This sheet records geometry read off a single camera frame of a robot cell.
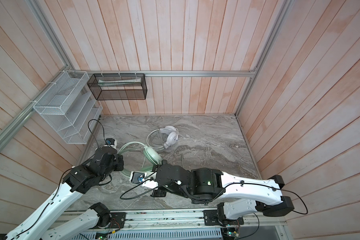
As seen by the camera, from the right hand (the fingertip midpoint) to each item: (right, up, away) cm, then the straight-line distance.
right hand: (146, 174), depth 54 cm
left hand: (-16, +1, +19) cm, 25 cm away
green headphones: (0, +6, +12) cm, 14 cm away
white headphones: (+2, +11, +43) cm, 45 cm away
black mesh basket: (-31, +47, +50) cm, 76 cm away
